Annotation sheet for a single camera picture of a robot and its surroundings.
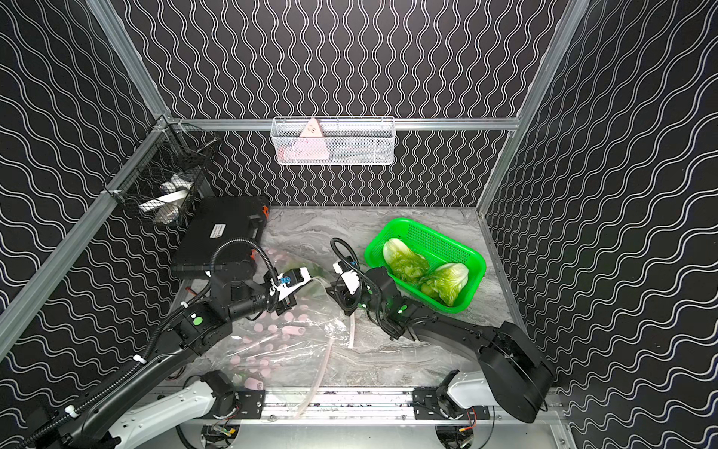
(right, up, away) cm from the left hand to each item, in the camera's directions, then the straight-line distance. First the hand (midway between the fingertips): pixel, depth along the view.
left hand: (307, 271), depth 68 cm
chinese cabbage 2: (+40, -6, +19) cm, 45 cm away
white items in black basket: (-38, +19, +7) cm, 43 cm away
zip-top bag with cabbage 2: (-9, -22, +14) cm, 28 cm away
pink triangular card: (-3, +38, +22) cm, 45 cm away
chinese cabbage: (+27, 0, +25) cm, 36 cm away
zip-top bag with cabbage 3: (-5, -32, +11) cm, 34 cm away
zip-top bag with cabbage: (-1, -15, +21) cm, 26 cm away
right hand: (+4, -5, +11) cm, 13 cm away
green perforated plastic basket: (+41, +4, +36) cm, 55 cm away
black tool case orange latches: (-38, +11, +36) cm, 54 cm away
